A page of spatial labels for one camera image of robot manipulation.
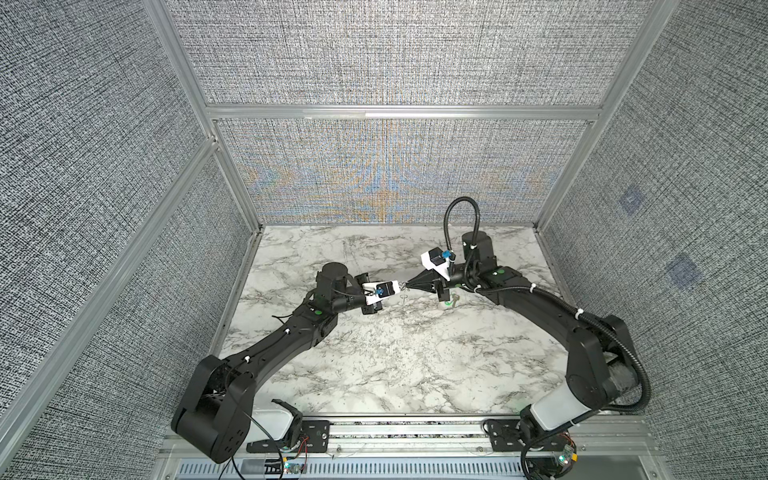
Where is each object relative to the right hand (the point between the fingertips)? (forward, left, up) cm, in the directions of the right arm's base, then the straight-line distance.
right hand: (408, 280), depth 77 cm
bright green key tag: (+6, -14, -22) cm, 27 cm away
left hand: (+1, +4, -2) cm, 5 cm away
